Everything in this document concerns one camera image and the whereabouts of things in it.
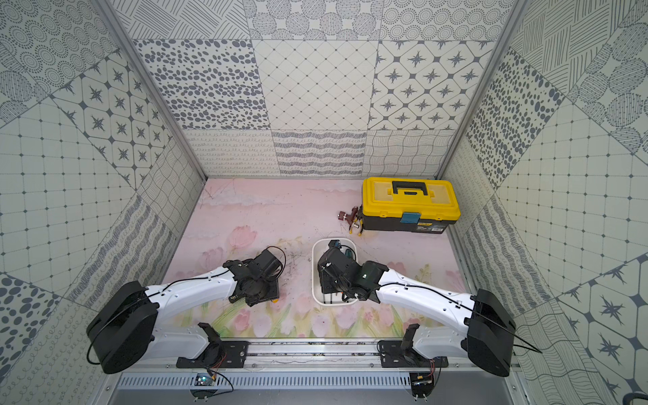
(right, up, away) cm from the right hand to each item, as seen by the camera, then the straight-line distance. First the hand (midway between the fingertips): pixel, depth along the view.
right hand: (326, 281), depth 78 cm
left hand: (-17, -5, +7) cm, 19 cm away
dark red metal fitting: (+6, +19, +26) cm, 33 cm away
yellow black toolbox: (+34, +24, +12) cm, 43 cm away
